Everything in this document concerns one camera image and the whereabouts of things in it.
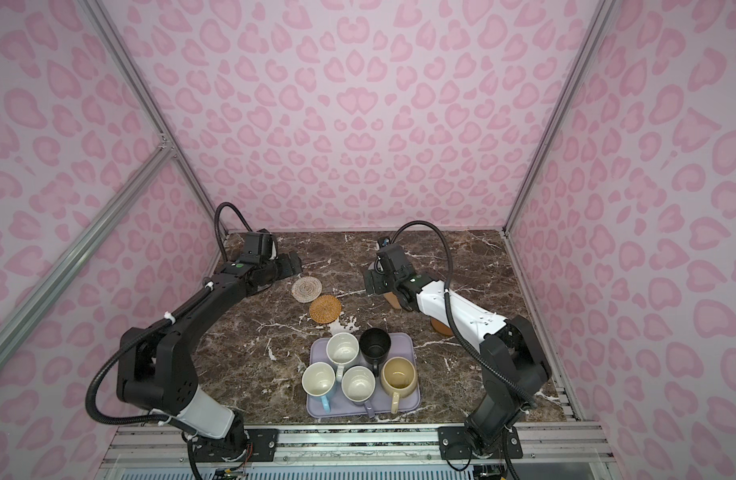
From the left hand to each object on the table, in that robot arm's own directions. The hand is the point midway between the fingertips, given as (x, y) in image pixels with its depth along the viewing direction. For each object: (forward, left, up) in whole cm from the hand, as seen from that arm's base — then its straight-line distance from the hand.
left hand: (291, 259), depth 90 cm
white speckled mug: (-22, -15, -15) cm, 31 cm away
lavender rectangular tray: (-21, -33, -16) cm, 42 cm away
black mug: (-22, -24, -13) cm, 35 cm away
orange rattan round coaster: (-8, -8, -17) cm, 20 cm away
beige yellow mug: (-30, -31, -16) cm, 46 cm away
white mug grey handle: (-32, -20, -16) cm, 41 cm away
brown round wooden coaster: (-15, -45, -16) cm, 50 cm away
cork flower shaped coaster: (-5, -31, -17) cm, 35 cm away
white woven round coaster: (+1, -1, -17) cm, 17 cm away
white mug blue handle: (-31, -9, -13) cm, 35 cm away
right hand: (-5, -27, -1) cm, 28 cm away
